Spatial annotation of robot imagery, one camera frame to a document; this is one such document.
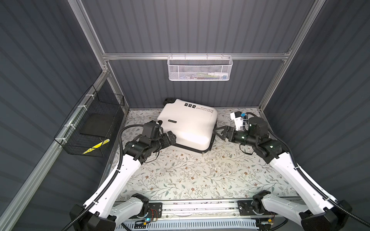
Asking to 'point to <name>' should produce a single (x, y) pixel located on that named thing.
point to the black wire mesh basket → (92, 122)
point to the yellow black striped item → (103, 142)
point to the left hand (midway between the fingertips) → (170, 139)
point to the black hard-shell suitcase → (192, 125)
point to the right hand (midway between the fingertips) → (219, 132)
